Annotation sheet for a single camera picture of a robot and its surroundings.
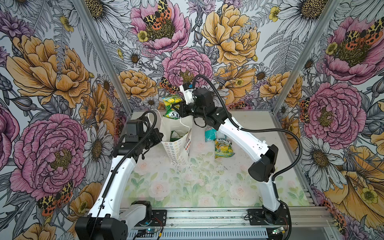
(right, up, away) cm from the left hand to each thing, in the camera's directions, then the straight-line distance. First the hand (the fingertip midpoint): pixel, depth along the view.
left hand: (163, 139), depth 77 cm
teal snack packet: (+26, 0, +25) cm, 37 cm away
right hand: (+6, +15, -3) cm, 16 cm away
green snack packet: (+3, 0, +20) cm, 21 cm away
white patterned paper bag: (+7, -6, +2) cm, 10 cm away
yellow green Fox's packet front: (+4, +14, -5) cm, 15 cm away
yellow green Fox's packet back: (+33, -7, +19) cm, 39 cm away
